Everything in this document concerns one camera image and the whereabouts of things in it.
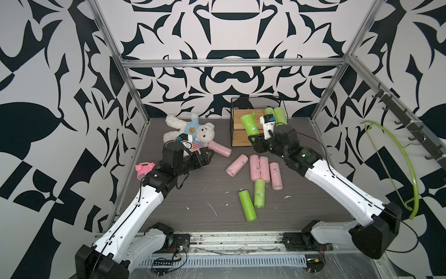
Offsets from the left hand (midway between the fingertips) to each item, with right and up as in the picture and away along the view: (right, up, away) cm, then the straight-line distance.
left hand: (207, 151), depth 74 cm
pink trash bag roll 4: (+34, -15, +17) cm, 40 cm away
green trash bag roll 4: (+18, -26, +7) cm, 32 cm away
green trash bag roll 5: (+24, -20, +12) cm, 34 cm away
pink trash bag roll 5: (+5, -1, +28) cm, 28 cm away
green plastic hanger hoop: (+69, -17, -17) cm, 73 cm away
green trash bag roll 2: (+32, +20, +22) cm, 44 cm away
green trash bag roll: (+37, +17, +19) cm, 45 cm away
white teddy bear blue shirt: (-7, +7, +27) cm, 28 cm away
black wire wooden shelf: (+16, +6, +28) cm, 33 cm away
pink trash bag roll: (+12, -10, +18) cm, 24 cm away
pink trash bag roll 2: (+23, -10, +20) cm, 32 cm away
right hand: (+19, +8, +1) cm, 21 cm away
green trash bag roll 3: (+18, +12, 0) cm, 21 cm away
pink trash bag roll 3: (+29, -11, +19) cm, 36 cm away
